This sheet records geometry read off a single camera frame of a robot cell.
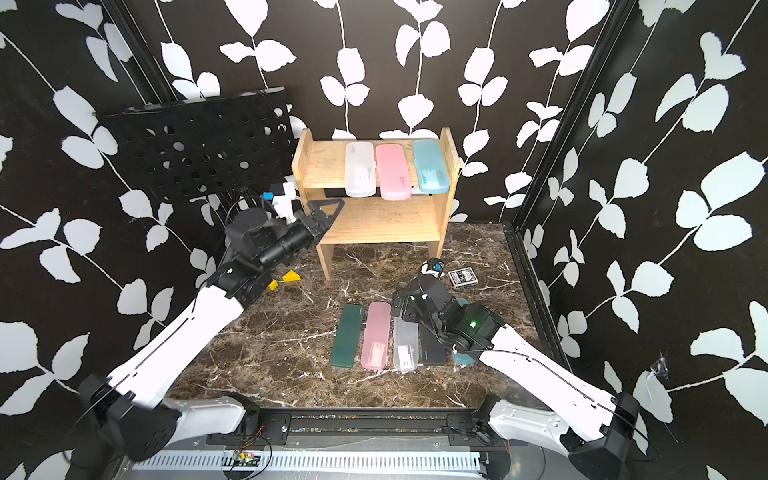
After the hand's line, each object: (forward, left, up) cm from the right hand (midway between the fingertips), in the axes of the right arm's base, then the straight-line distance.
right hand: (404, 294), depth 72 cm
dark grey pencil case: (-5, -9, -25) cm, 27 cm away
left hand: (+10, +14, +20) cm, 26 cm away
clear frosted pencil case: (-4, -1, -24) cm, 24 cm away
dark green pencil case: (-1, +17, -24) cm, 29 cm away
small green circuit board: (-32, +40, -24) cm, 56 cm away
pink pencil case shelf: (0, +8, -25) cm, 26 cm away
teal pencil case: (-7, -17, -24) cm, 30 cm away
